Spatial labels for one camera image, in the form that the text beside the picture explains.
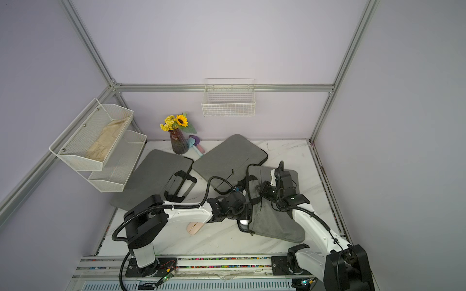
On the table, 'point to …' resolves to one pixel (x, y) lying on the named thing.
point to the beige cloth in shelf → (102, 147)
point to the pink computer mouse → (193, 227)
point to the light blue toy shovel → (190, 141)
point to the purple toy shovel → (196, 142)
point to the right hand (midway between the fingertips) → (257, 190)
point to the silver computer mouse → (244, 224)
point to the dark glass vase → (179, 145)
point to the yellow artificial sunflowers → (172, 122)
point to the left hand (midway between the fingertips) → (250, 214)
